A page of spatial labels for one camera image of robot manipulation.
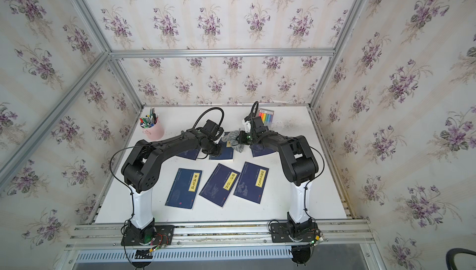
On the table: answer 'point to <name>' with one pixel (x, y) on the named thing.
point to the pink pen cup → (151, 126)
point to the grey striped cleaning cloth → (232, 137)
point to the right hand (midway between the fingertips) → (240, 138)
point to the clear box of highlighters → (266, 116)
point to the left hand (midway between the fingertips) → (222, 153)
